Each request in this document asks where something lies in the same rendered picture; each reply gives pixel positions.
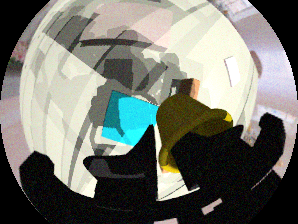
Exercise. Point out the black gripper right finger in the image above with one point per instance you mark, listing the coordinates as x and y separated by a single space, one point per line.
193 153

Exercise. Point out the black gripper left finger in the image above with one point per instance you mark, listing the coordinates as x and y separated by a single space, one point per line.
138 164

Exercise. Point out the tan rectangular bar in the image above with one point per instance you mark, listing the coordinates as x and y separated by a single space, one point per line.
189 87

